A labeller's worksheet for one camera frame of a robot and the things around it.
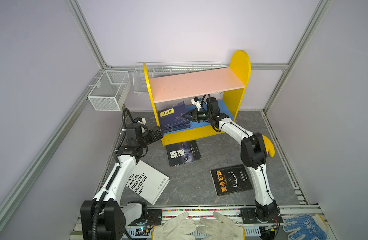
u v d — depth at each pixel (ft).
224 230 2.31
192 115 2.76
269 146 3.09
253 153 1.93
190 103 2.86
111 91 3.34
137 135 2.05
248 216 2.41
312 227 2.32
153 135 2.34
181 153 3.14
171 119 2.95
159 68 3.06
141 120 2.42
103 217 1.27
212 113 2.57
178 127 2.95
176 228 2.33
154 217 2.42
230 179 2.78
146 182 2.69
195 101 2.85
